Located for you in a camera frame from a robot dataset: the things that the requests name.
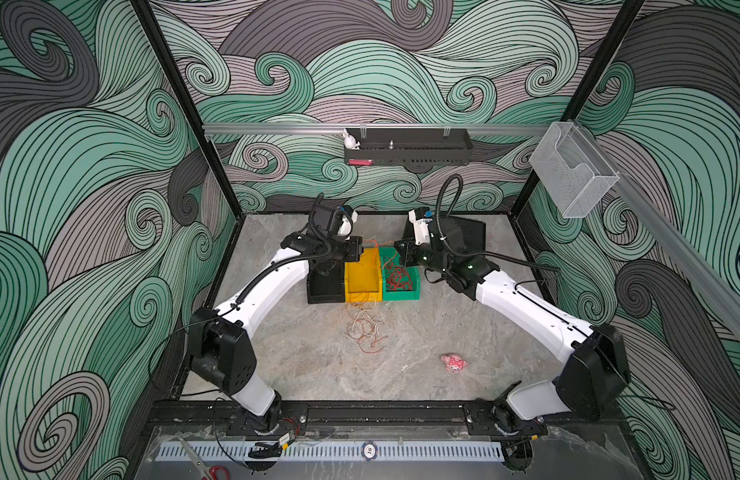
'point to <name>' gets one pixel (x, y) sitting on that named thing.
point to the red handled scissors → (206, 473)
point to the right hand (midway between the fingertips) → (395, 243)
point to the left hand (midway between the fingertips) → (364, 247)
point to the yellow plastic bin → (363, 278)
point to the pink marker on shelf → (359, 162)
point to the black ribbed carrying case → (472, 233)
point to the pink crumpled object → (453, 362)
